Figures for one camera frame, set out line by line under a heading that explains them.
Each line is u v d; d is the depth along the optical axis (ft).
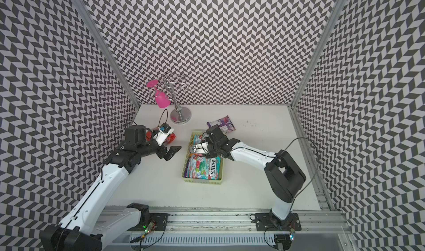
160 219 2.47
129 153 1.77
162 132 2.12
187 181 2.71
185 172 2.70
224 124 3.51
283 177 1.50
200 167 2.71
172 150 2.20
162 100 3.43
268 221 2.17
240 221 2.47
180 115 3.71
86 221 1.29
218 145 2.18
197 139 3.07
